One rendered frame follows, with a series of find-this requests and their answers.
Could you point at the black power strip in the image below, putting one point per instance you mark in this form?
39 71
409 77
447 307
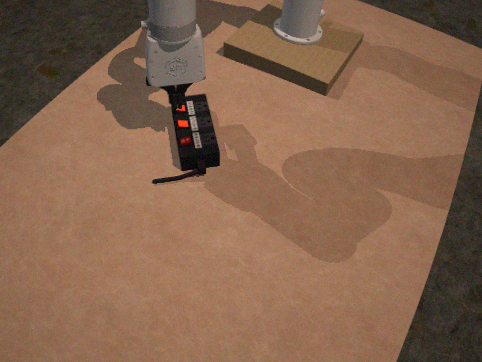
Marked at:
196 139

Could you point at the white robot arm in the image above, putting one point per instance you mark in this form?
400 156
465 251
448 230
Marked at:
175 20

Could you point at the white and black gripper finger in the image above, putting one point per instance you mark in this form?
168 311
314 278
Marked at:
171 90
181 89

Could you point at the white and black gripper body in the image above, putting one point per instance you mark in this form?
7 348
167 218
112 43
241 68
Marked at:
180 63

